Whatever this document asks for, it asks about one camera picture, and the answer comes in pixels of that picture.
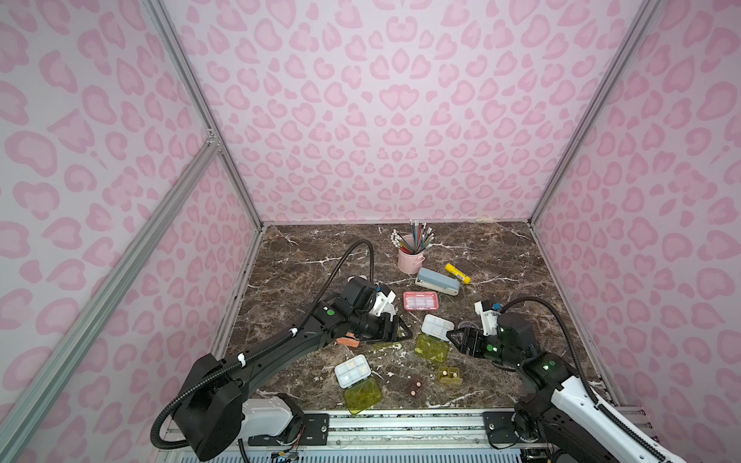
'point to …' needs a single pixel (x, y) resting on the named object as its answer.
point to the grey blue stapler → (437, 281)
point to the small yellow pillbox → (449, 375)
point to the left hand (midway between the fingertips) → (405, 337)
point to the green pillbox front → (361, 390)
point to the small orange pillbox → (351, 340)
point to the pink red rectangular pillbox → (421, 300)
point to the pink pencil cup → (410, 262)
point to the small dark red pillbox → (416, 386)
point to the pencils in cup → (422, 235)
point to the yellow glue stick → (458, 273)
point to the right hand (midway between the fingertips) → (454, 337)
